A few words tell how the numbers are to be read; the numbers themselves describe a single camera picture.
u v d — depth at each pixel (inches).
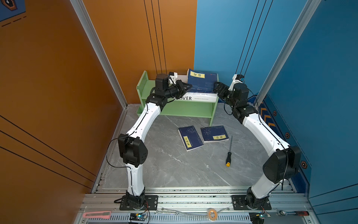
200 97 32.1
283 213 27.0
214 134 39.3
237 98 23.1
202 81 31.8
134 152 20.0
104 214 27.6
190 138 38.7
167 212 28.0
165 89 25.4
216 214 27.6
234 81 27.1
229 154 35.8
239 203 28.6
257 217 27.5
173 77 29.1
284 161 16.7
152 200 29.1
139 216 27.8
